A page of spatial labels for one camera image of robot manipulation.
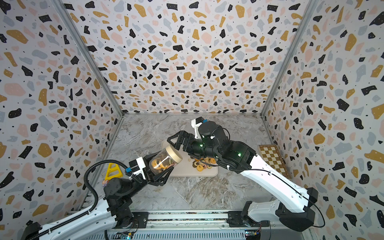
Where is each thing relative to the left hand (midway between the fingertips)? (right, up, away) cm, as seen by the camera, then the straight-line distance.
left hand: (167, 160), depth 58 cm
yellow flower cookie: (+12, -12, +33) cm, 38 cm away
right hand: (+3, +7, -2) cm, 8 cm away
